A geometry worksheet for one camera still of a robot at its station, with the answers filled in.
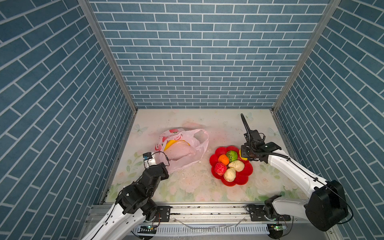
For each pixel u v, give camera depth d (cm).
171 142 98
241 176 83
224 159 87
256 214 74
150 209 63
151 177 53
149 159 63
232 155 89
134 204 49
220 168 82
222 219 74
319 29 78
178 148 97
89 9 71
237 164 85
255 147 64
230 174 81
